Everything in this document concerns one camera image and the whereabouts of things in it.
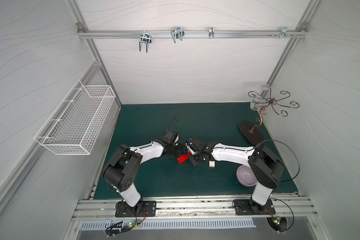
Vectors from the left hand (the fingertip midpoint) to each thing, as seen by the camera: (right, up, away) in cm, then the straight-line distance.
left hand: (184, 152), depth 91 cm
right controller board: (+46, -30, -19) cm, 59 cm away
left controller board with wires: (-33, -31, -21) cm, 50 cm away
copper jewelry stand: (+48, +11, +11) cm, 50 cm away
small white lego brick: (+16, -6, -3) cm, 18 cm away
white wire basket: (-52, +18, -22) cm, 59 cm away
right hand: (+4, -3, -1) cm, 6 cm away
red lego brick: (-1, -3, -3) cm, 4 cm away
